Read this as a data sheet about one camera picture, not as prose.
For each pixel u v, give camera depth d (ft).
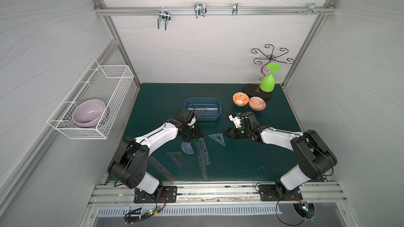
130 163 1.41
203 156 2.82
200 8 2.51
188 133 2.40
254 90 3.78
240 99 3.63
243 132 2.56
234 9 2.53
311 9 2.51
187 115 2.31
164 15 2.57
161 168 2.68
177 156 2.82
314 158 1.50
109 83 2.57
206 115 3.40
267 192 2.41
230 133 2.63
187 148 2.90
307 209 2.34
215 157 2.73
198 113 3.42
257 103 3.53
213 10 2.56
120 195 2.45
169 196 2.41
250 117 2.40
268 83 2.96
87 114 2.02
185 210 2.30
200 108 3.44
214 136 3.05
